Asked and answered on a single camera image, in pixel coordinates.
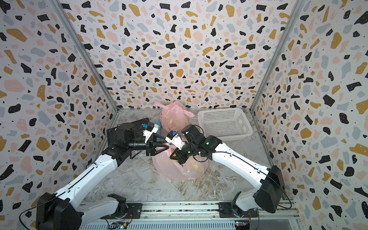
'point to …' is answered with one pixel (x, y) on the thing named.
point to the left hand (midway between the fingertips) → (167, 144)
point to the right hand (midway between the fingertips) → (171, 157)
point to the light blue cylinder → (157, 122)
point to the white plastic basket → (224, 123)
